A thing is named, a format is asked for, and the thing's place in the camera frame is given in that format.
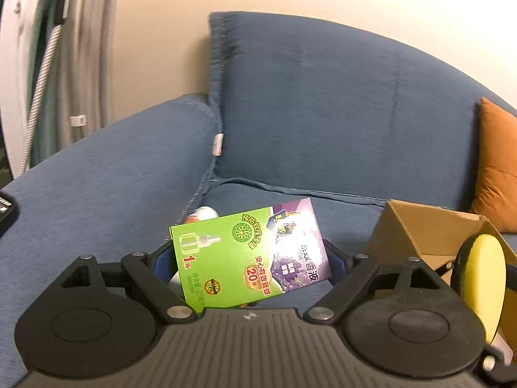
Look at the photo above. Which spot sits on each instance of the blue fabric sofa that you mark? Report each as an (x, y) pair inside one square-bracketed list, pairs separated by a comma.
[(323, 109)]

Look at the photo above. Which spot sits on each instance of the orange and white bottle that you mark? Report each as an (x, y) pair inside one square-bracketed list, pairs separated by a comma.
[(202, 214)]

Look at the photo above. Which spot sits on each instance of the grey curtain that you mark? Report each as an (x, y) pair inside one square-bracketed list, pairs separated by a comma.
[(91, 48)]

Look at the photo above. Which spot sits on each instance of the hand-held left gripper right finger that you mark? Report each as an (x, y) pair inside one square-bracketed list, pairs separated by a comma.
[(339, 264)]

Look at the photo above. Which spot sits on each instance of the brown cardboard box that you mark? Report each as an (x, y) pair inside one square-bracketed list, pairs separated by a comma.
[(420, 230)]

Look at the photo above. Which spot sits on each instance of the black remote control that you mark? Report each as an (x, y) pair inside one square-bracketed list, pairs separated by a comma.
[(6, 210)]

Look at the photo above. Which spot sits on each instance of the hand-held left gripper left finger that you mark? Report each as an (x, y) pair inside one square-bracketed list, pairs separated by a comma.
[(163, 268)]

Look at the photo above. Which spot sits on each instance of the yellow round sponge pad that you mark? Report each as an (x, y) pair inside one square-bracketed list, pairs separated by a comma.
[(486, 283)]

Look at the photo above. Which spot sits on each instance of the green and purple carton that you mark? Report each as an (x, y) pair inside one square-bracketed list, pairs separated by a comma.
[(242, 254)]

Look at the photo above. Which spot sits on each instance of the large orange cushion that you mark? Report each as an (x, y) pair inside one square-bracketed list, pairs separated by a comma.
[(499, 169)]

